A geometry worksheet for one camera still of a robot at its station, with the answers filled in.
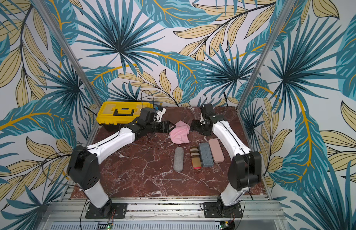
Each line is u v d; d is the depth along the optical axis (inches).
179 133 39.5
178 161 34.5
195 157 35.4
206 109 26.6
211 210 28.9
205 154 35.8
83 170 17.8
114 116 36.4
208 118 24.4
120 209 29.0
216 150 37.1
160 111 30.1
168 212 29.4
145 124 26.0
